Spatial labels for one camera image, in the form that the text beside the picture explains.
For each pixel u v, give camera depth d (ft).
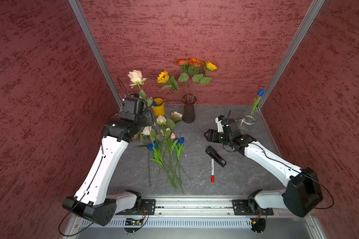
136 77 2.12
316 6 2.33
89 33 2.61
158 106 3.49
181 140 3.19
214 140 2.40
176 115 3.49
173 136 3.27
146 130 3.18
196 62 2.80
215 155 2.92
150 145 3.03
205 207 2.48
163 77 2.61
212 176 2.79
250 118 3.11
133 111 1.58
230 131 2.07
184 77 2.96
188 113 3.39
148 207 2.42
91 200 1.20
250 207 2.19
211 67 2.87
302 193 1.33
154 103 3.41
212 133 2.40
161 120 3.39
